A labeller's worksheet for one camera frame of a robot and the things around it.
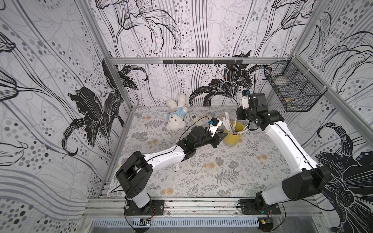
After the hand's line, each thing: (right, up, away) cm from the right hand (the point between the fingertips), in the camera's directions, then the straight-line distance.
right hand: (241, 108), depth 80 cm
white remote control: (-31, -8, +26) cm, 41 cm away
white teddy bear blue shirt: (-39, -7, +19) cm, 44 cm away
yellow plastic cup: (-1, -19, +11) cm, 22 cm away
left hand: (-10, -15, -4) cm, 18 cm away
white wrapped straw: (+3, -13, +6) cm, 14 cm away
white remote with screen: (-25, -6, +30) cm, 39 cm away
